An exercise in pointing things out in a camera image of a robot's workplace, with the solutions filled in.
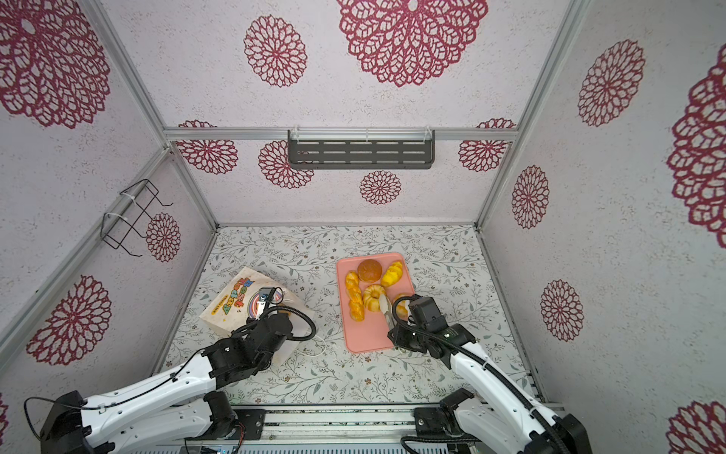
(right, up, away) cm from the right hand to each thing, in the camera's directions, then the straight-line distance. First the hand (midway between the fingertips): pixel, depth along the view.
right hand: (390, 331), depth 80 cm
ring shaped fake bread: (-5, +8, +14) cm, 17 cm away
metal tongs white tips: (0, +5, +7) cm, 8 cm away
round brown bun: (-5, +16, +20) cm, 26 cm away
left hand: (-32, +6, -1) cm, 33 cm away
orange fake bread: (-10, +8, +16) cm, 20 cm away
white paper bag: (-41, +10, +4) cm, 43 cm away
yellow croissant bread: (+3, +14, +21) cm, 25 cm away
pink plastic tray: (-5, -3, +10) cm, 11 cm away
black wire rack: (-72, +40, +3) cm, 83 cm away
